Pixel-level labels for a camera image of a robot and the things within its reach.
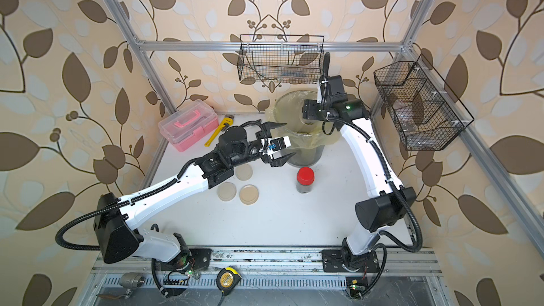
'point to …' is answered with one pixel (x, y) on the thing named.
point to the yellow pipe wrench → (228, 120)
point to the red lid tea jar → (304, 181)
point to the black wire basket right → (426, 112)
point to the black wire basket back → (291, 59)
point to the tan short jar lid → (248, 194)
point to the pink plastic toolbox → (188, 124)
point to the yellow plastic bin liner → (287, 107)
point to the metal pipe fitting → (132, 280)
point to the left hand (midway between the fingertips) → (284, 130)
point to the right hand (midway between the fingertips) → (313, 110)
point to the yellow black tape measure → (227, 278)
